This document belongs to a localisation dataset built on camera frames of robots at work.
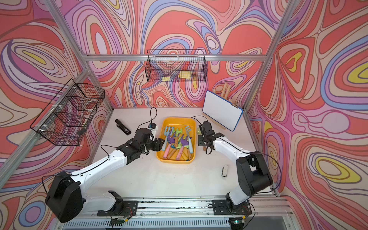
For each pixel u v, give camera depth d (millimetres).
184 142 960
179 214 733
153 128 734
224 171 834
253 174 446
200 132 749
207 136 695
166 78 822
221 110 925
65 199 397
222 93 926
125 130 1017
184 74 907
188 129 1044
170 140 965
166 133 1011
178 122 1098
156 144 734
